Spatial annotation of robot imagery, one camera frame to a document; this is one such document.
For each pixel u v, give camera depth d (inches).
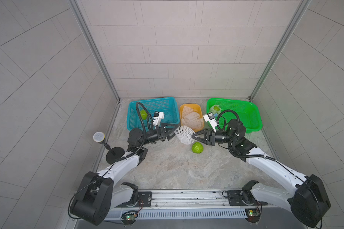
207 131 24.0
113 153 31.9
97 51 34.7
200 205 27.8
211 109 39.7
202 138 25.1
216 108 40.2
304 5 27.8
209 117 24.4
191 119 38.0
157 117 26.2
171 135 27.3
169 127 24.4
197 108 42.3
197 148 32.6
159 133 23.5
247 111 41.6
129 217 25.3
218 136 23.9
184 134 24.8
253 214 26.7
